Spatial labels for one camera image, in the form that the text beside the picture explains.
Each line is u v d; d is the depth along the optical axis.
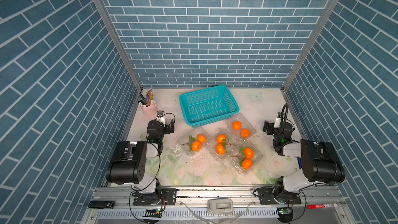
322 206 0.71
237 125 0.96
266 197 0.74
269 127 0.87
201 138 0.90
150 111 0.98
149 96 0.96
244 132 0.92
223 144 0.85
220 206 0.69
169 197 0.74
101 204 0.72
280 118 0.81
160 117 0.80
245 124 1.01
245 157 0.84
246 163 0.79
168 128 0.85
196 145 0.86
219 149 0.85
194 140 0.90
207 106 1.12
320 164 0.46
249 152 0.84
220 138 0.88
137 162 0.46
